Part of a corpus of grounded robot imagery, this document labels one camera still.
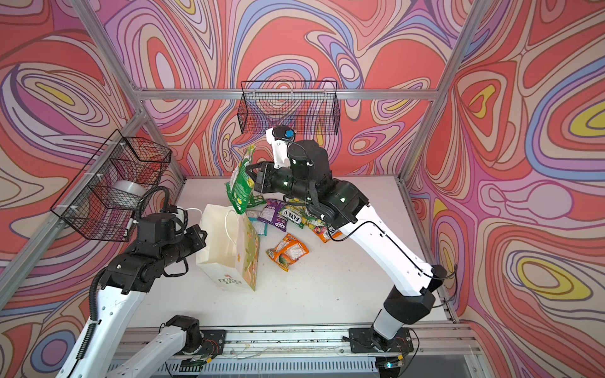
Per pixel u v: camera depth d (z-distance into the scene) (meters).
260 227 0.98
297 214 1.02
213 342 0.73
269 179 0.48
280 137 0.48
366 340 0.73
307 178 0.42
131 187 0.73
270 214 1.01
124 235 0.69
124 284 0.44
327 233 0.96
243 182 0.57
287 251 0.90
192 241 0.61
